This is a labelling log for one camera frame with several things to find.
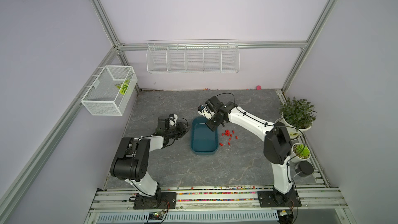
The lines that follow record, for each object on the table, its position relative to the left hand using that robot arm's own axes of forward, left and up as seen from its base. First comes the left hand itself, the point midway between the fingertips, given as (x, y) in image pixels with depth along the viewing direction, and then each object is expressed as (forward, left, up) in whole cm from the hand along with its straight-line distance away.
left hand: (191, 127), depth 91 cm
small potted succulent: (-21, -55, +3) cm, 59 cm away
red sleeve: (-5, -27, -8) cm, 29 cm away
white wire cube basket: (+13, +41, +20) cm, 47 cm away
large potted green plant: (-4, -58, +12) cm, 59 cm away
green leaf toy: (+14, +34, +22) cm, 43 cm away
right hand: (+1, -11, +2) cm, 11 cm away
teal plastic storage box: (-7, -7, -5) cm, 11 cm away
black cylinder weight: (-27, -57, -2) cm, 63 cm away
